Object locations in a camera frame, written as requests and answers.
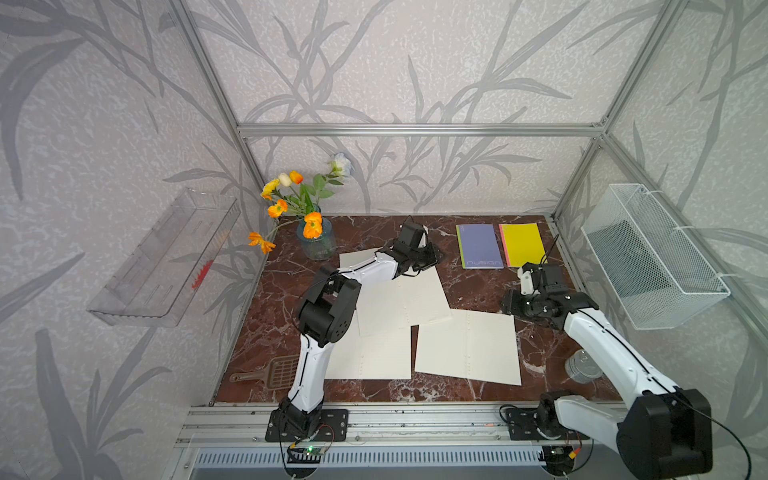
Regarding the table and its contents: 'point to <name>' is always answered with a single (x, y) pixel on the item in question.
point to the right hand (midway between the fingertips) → (507, 301)
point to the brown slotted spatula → (281, 372)
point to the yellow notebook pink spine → (522, 243)
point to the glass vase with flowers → (295, 203)
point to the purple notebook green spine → (479, 246)
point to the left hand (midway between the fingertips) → (446, 256)
